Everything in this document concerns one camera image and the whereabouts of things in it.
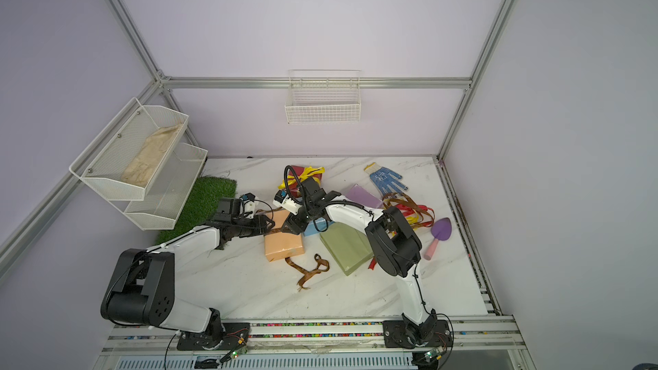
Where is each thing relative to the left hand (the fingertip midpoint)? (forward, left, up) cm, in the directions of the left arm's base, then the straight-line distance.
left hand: (269, 227), depth 92 cm
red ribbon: (+12, -52, -6) cm, 54 cm away
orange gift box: (-7, -6, +1) cm, 10 cm away
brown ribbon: (-12, -20, -5) cm, 24 cm away
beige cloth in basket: (+7, +34, +26) cm, 43 cm away
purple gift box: (+12, -34, +3) cm, 36 cm away
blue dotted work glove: (+26, -47, -4) cm, 54 cm away
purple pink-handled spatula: (+2, -65, -5) cm, 66 cm away
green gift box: (-8, -29, +1) cm, 30 cm away
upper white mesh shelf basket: (+11, +40, +27) cm, 50 cm away
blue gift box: (-5, -17, +9) cm, 20 cm away
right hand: (0, -8, +2) cm, 8 cm away
